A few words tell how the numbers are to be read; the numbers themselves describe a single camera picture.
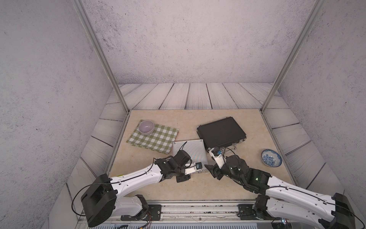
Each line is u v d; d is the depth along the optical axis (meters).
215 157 0.64
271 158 0.91
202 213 0.75
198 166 0.69
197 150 0.93
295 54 0.87
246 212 0.73
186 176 0.70
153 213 0.73
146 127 1.06
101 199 0.41
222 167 0.65
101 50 0.86
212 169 0.65
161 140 1.02
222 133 1.01
